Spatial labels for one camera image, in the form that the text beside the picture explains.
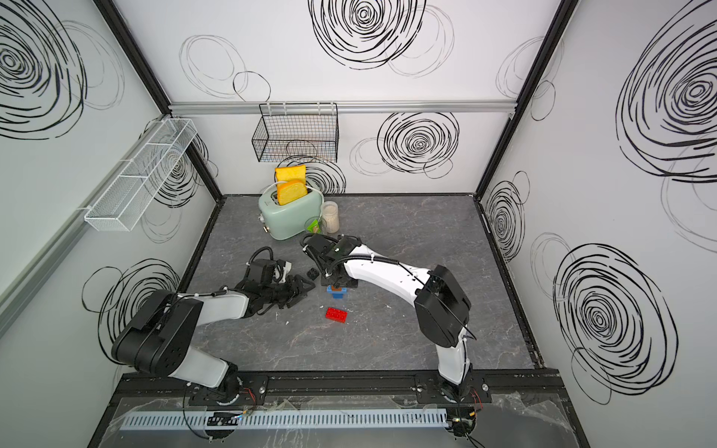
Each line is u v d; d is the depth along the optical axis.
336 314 0.85
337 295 0.91
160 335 0.44
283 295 0.80
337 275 0.58
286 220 0.99
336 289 0.89
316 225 1.02
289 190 0.94
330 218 1.02
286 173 0.97
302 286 0.84
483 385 0.74
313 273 0.95
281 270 0.82
